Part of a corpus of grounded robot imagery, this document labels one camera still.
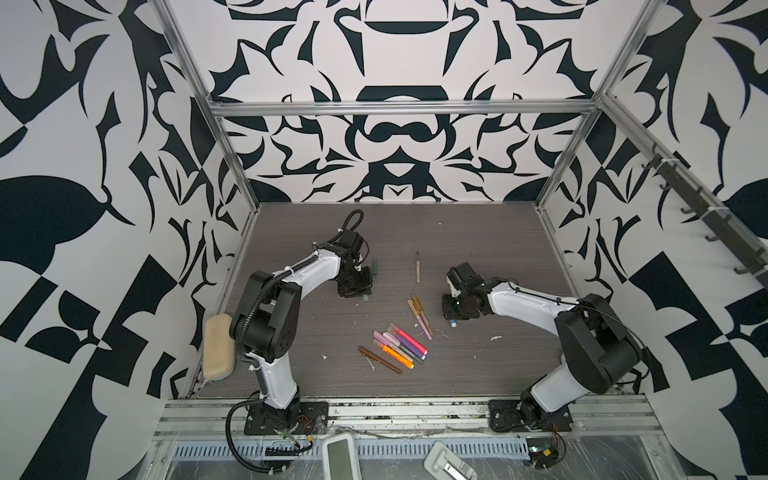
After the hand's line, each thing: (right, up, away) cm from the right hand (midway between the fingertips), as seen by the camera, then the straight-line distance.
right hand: (447, 308), depth 91 cm
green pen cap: (-22, +10, +10) cm, 26 cm away
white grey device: (-6, -28, -24) cm, 38 cm away
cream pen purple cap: (-16, -9, -6) cm, 19 cm away
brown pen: (-17, -12, -8) cm, 22 cm away
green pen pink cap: (-14, -10, -6) cm, 18 cm away
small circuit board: (+18, -29, -20) cm, 40 cm away
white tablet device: (-29, -26, -25) cm, 46 cm away
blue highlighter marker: (+1, -3, -4) cm, 6 cm away
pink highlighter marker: (-17, -5, -2) cm, 17 cm away
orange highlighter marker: (-14, -12, -8) cm, 20 cm away
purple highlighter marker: (-12, -9, -6) cm, 16 cm away
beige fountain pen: (-8, +10, +10) cm, 16 cm away
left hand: (-23, +7, 0) cm, 24 cm away
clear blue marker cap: (-24, +4, -2) cm, 25 cm away
